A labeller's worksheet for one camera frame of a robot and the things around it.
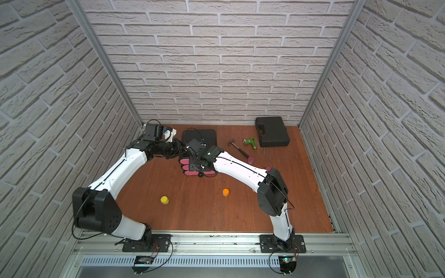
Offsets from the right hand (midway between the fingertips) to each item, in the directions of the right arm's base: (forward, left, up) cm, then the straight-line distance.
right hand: (197, 164), depth 83 cm
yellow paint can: (-12, +18, -13) cm, 25 cm away
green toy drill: (+23, -31, -12) cm, 41 cm away
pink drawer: (+2, +6, +1) cm, 6 cm away
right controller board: (-41, -37, -16) cm, 58 cm away
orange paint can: (-10, -13, -13) cm, 21 cm away
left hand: (+7, +3, +6) cm, 10 cm away
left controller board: (-37, +24, -16) cm, 47 cm away
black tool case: (+29, -46, -11) cm, 56 cm away
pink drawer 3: (+1, 0, -11) cm, 11 cm away
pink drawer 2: (-6, 0, +8) cm, 10 cm away
